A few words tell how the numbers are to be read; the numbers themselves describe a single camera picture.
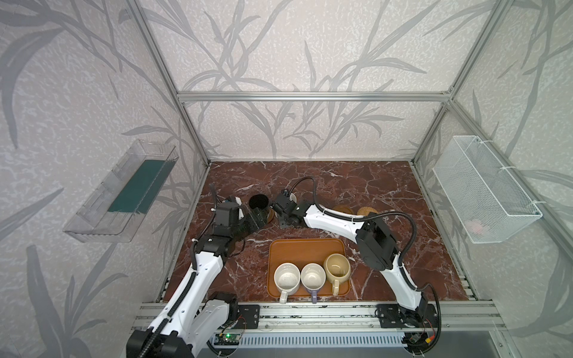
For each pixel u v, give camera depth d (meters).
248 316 0.73
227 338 0.71
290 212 0.69
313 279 0.81
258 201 0.91
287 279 0.81
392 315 0.75
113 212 0.63
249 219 0.71
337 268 0.83
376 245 0.53
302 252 0.87
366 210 1.01
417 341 0.75
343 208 1.01
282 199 0.84
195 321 0.53
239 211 0.64
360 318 0.75
